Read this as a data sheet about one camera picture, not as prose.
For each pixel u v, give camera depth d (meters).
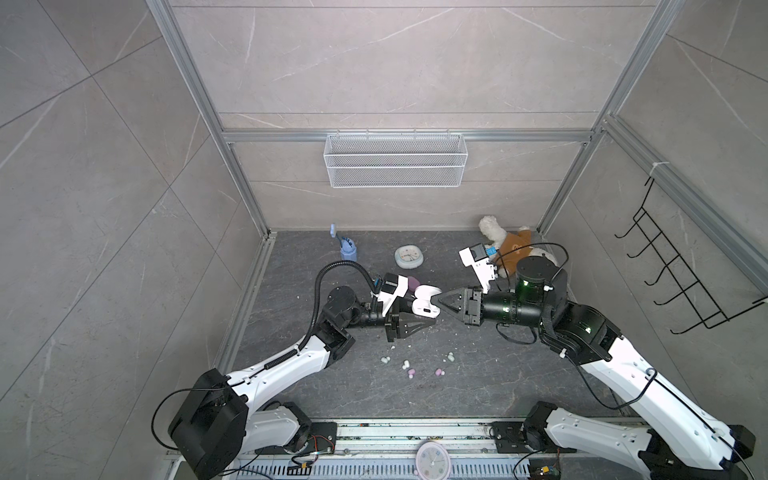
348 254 1.06
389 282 0.54
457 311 0.53
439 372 0.84
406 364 0.85
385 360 0.86
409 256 1.08
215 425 0.40
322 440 0.73
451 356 0.86
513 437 0.73
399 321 0.58
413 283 1.03
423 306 0.60
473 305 0.49
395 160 1.00
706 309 0.60
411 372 0.84
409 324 0.60
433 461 0.69
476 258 0.53
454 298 0.53
